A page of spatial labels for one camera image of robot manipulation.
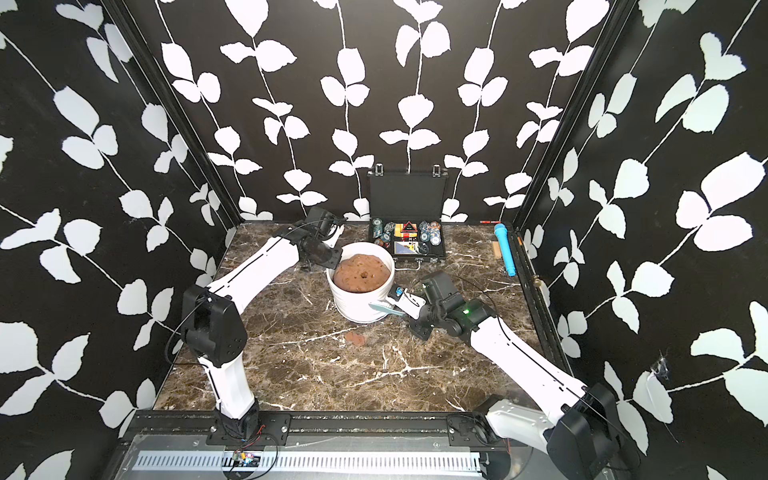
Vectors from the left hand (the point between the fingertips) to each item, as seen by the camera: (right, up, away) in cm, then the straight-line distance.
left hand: (338, 253), depth 90 cm
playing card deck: (+22, +2, +21) cm, 30 cm away
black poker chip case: (+22, +15, +22) cm, 35 cm away
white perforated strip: (-2, -50, -20) cm, 54 cm away
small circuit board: (-18, -49, -20) cm, 56 cm away
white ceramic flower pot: (+13, -12, -7) cm, 19 cm away
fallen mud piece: (+5, -26, 0) cm, 27 cm away
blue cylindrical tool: (+60, +8, +24) cm, 65 cm away
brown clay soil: (+5, -6, +1) cm, 8 cm away
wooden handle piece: (+56, +1, +21) cm, 60 cm away
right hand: (+20, -15, -11) cm, 27 cm away
